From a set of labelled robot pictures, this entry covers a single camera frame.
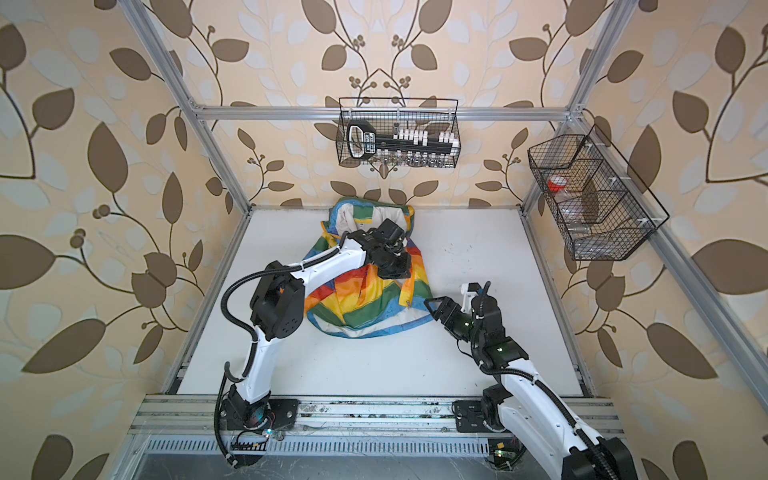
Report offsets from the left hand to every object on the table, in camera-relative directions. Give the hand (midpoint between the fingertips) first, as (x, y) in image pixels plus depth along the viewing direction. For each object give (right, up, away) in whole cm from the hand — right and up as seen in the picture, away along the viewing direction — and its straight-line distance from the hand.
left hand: (416, 272), depth 90 cm
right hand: (+3, -10, -8) cm, 13 cm away
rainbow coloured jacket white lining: (-18, -10, +3) cm, 21 cm away
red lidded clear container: (+38, +25, -9) cm, 46 cm away
